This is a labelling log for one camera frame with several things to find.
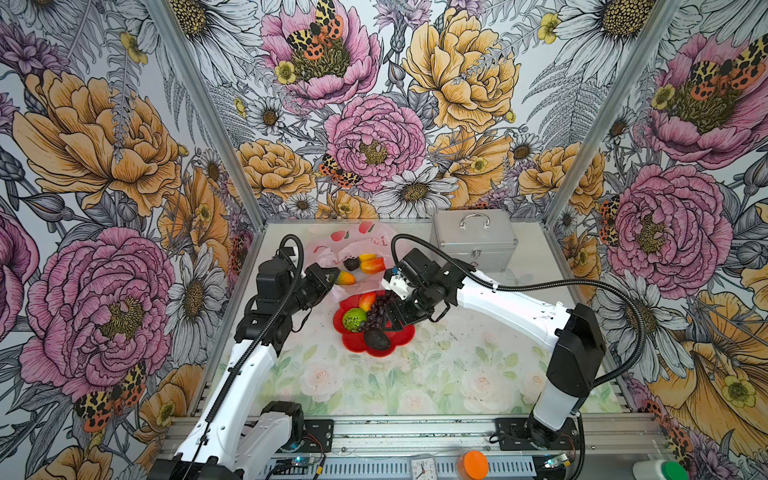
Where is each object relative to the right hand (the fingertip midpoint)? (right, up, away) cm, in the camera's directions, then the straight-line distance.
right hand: (398, 330), depth 76 cm
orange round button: (+15, -24, -13) cm, 31 cm away
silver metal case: (+28, +24, +21) cm, 42 cm away
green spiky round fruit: (-13, 0, +12) cm, 18 cm away
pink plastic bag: (-15, +24, +24) cm, 37 cm away
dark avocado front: (-6, -5, +9) cm, 12 cm away
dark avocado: (-15, +16, +27) cm, 34 cm away
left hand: (-14, +13, 0) cm, 19 cm away
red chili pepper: (-9, +15, +28) cm, 32 cm away
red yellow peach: (-10, +5, +18) cm, 21 cm away
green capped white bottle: (+54, -26, -13) cm, 61 cm away
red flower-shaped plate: (-12, -6, +12) cm, 18 cm away
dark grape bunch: (-7, 0, +18) cm, 19 cm away
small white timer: (+5, -29, -7) cm, 30 cm away
